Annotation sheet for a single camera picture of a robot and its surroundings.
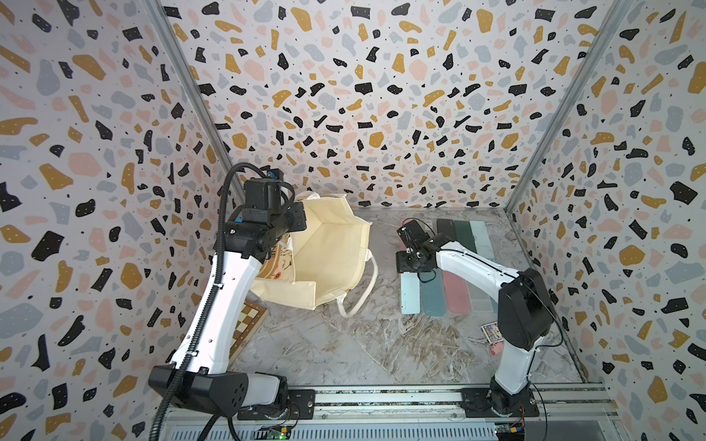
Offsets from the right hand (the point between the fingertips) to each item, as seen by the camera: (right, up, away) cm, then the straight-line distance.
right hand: (406, 264), depth 93 cm
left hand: (-30, +17, -21) cm, 41 cm away
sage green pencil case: (+1, -9, -2) cm, 10 cm away
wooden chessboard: (-50, -17, -5) cm, 53 cm away
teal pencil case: (+9, -9, 0) cm, 13 cm away
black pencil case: (+19, +13, +21) cm, 31 cm away
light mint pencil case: (+33, +8, +18) cm, 38 cm away
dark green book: (+26, +10, +20) cm, 34 cm away
